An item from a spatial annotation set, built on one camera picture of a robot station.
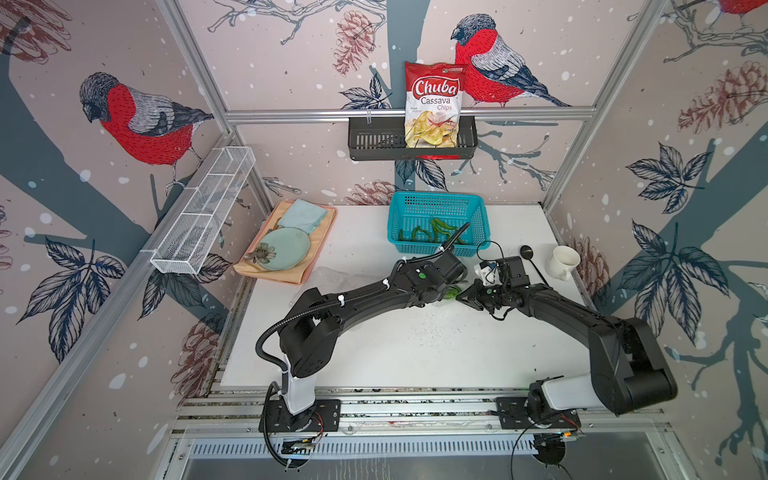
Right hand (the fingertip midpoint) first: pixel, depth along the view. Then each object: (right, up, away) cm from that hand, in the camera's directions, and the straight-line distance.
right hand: (456, 295), depth 88 cm
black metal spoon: (+30, +12, +18) cm, 37 cm away
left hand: (-7, +8, -3) cm, 11 cm away
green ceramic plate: (-60, +13, +20) cm, 64 cm away
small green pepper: (-2, +21, +26) cm, 34 cm away
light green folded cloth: (-56, +26, +31) cm, 69 cm away
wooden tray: (-71, +8, +15) cm, 73 cm away
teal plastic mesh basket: (-9, +23, +29) cm, 38 cm away
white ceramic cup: (+37, +10, +7) cm, 39 cm away
